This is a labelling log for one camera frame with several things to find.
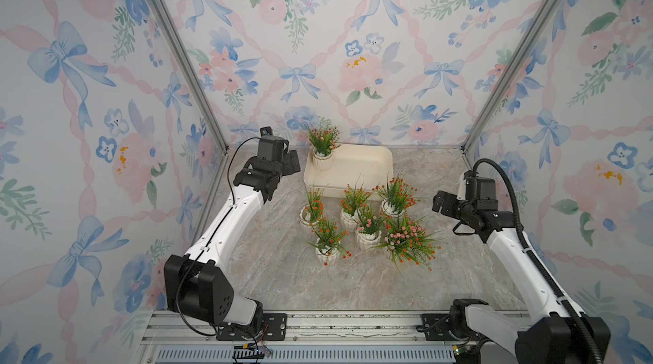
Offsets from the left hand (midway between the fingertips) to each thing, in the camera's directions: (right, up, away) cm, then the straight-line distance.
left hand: (282, 156), depth 82 cm
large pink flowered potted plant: (+39, -25, -6) cm, 47 cm away
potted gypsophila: (+23, -14, +6) cm, 28 cm away
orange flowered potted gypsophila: (+9, -19, +6) cm, 22 cm away
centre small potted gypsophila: (+28, -23, 0) cm, 36 cm away
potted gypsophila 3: (+14, -29, 0) cm, 32 cm away
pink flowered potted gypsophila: (+13, +8, +21) cm, 26 cm away
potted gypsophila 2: (+38, -14, +6) cm, 41 cm away
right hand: (+54, -10, +1) cm, 55 cm away
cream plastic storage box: (+31, -2, +29) cm, 42 cm away
